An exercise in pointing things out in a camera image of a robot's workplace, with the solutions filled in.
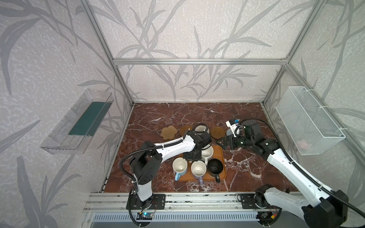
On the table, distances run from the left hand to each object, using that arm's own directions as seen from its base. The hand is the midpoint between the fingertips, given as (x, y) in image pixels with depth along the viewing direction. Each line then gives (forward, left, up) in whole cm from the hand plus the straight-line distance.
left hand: (195, 155), depth 84 cm
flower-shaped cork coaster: (+20, +19, -8) cm, 29 cm away
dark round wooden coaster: (+24, +9, -8) cm, 26 cm away
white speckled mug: (+4, -8, -5) cm, 10 cm away
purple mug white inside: (-6, -2, -4) cm, 8 cm away
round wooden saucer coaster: (+20, -17, -6) cm, 27 cm away
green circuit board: (-29, +26, -6) cm, 39 cm away
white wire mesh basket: (0, -50, +30) cm, 58 cm away
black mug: (-5, -12, -4) cm, 14 cm away
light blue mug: (-5, +9, -4) cm, 11 cm away
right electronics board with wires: (-29, -38, -9) cm, 48 cm away
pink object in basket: (+1, -55, +15) cm, 57 cm away
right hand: (+6, -14, +15) cm, 21 cm away
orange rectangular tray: (+4, -15, -6) cm, 17 cm away
